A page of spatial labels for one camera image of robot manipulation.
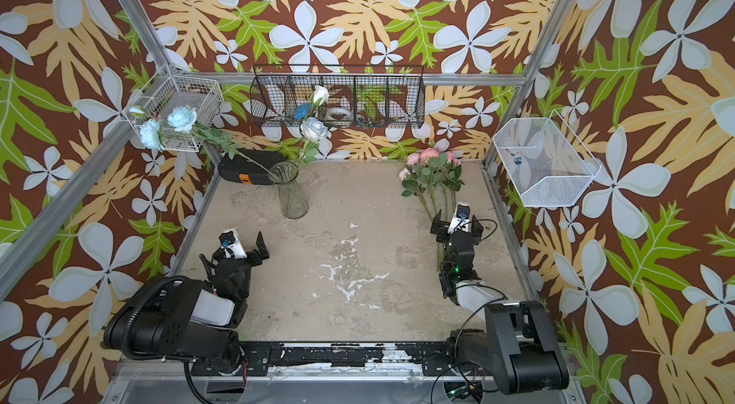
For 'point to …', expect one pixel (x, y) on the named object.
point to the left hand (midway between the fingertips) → (245, 233)
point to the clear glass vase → (294, 201)
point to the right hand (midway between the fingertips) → (455, 212)
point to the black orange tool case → (248, 167)
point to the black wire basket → (360, 96)
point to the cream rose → (403, 173)
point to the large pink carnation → (431, 171)
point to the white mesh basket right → (548, 164)
